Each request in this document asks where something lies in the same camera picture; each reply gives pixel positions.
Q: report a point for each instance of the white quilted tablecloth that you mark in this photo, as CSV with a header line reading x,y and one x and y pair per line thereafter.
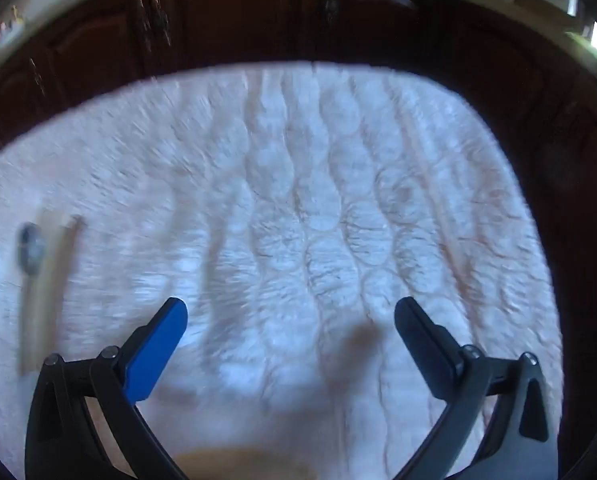
x,y
290,207

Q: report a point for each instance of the metal spoon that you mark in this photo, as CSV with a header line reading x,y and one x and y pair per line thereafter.
x,y
30,257

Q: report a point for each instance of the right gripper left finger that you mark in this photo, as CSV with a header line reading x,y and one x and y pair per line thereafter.
x,y
61,439

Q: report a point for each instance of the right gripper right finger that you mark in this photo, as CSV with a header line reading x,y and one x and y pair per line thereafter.
x,y
518,441

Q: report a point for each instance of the wooden chopstick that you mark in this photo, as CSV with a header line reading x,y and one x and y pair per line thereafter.
x,y
60,231

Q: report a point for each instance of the dark wooden base cabinets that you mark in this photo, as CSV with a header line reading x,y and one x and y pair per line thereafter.
x,y
536,86

